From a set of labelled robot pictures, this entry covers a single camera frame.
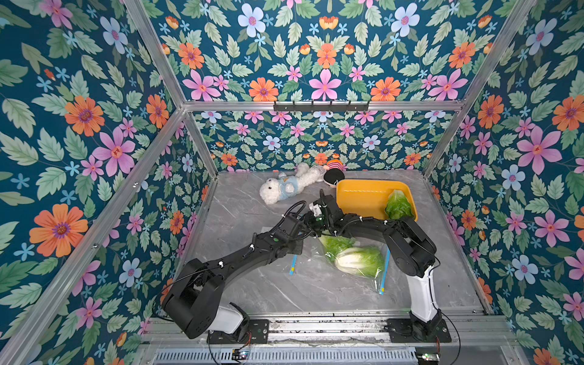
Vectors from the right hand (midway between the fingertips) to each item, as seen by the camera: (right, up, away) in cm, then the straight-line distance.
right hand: (300, 220), depth 92 cm
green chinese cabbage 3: (+25, -14, -11) cm, 30 cm away
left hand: (0, -8, -4) cm, 9 cm away
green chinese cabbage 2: (+13, -8, -8) cm, 17 cm away
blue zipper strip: (-2, -16, -7) cm, 18 cm away
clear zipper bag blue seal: (+28, -21, -12) cm, 37 cm away
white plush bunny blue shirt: (-13, +12, +10) cm, 21 cm away
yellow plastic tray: (+36, +9, +21) cm, 43 cm away
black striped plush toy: (+16, +22, +20) cm, 34 cm away
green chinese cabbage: (+41, +6, +2) cm, 41 cm away
